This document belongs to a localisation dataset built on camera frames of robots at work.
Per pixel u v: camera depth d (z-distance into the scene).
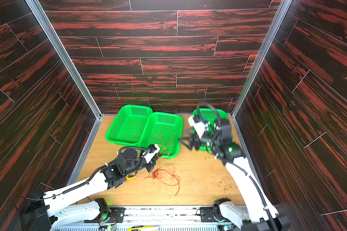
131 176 0.66
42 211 0.40
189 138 0.57
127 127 1.12
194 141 0.57
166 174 0.88
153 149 0.59
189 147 0.59
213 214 0.73
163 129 1.09
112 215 0.73
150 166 0.64
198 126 0.57
